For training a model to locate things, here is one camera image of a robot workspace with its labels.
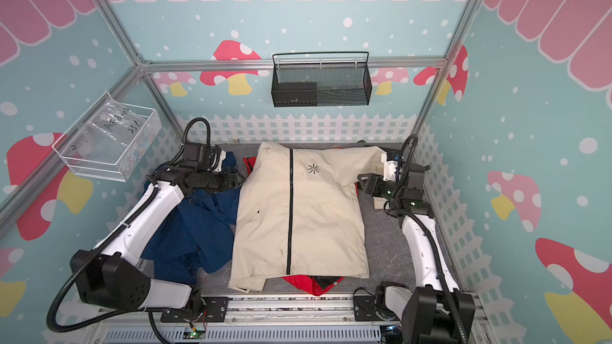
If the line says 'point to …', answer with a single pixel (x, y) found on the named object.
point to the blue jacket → (200, 231)
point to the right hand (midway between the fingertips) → (363, 176)
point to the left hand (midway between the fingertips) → (237, 184)
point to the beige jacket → (299, 213)
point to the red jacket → (316, 285)
